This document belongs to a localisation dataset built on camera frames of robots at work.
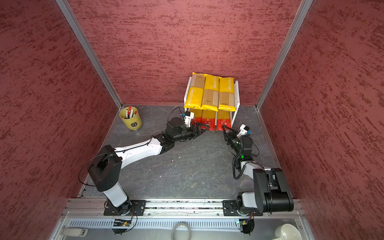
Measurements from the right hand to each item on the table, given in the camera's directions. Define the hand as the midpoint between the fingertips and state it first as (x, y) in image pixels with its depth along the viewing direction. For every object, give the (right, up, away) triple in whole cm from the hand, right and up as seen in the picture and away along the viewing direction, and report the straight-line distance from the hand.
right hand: (219, 127), depth 83 cm
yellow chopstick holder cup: (-59, +6, +17) cm, 61 cm away
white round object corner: (+26, -44, -21) cm, 55 cm away
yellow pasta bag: (-6, +16, -6) cm, 18 cm away
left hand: (-7, -2, -6) cm, 10 cm away
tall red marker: (-60, +11, +17) cm, 63 cm away
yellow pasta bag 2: (+3, +16, -6) cm, 17 cm away
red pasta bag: (-6, +7, +8) cm, 12 cm away
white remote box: (-67, -46, -19) cm, 84 cm away
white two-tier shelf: (+8, +17, -6) cm, 20 cm away
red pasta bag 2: (+4, +6, +6) cm, 10 cm away
